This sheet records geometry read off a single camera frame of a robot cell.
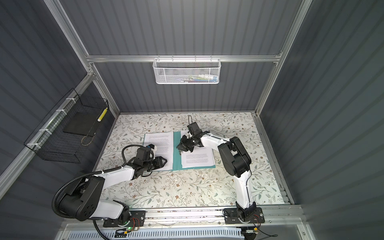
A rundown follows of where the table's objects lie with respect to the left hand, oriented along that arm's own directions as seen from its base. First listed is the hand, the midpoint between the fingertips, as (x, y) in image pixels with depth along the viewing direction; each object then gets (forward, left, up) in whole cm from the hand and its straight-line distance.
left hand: (165, 161), depth 91 cm
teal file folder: (0, -8, -3) cm, 8 cm away
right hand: (+7, -8, +4) cm, 11 cm away
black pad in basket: (+10, +39, +26) cm, 48 cm away
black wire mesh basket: (+3, +45, +25) cm, 52 cm away
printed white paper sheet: (+15, +2, -2) cm, 16 cm away
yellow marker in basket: (+16, +32, +25) cm, 44 cm away
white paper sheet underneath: (+3, -22, -2) cm, 22 cm away
